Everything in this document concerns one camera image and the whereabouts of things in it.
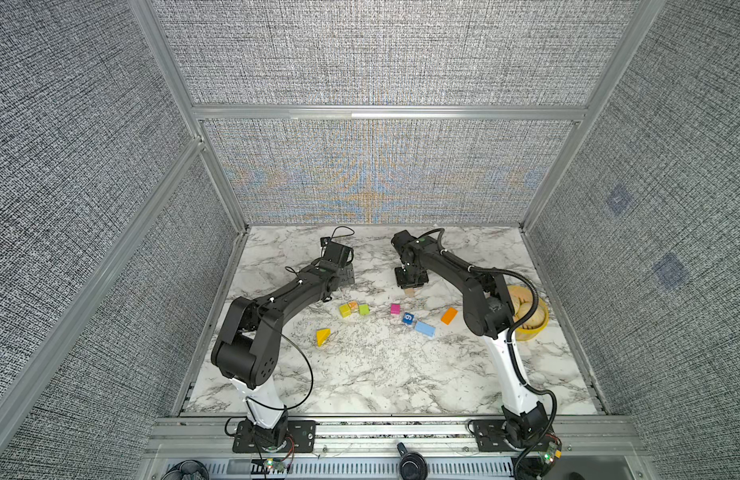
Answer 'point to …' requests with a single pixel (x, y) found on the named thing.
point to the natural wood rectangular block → (410, 292)
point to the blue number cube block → (407, 318)
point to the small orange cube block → (353, 305)
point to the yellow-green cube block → (344, 310)
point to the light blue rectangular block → (425, 328)
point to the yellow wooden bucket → (521, 299)
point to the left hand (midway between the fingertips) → (334, 272)
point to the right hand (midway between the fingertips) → (407, 284)
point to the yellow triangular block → (322, 335)
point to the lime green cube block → (364, 309)
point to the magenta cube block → (395, 309)
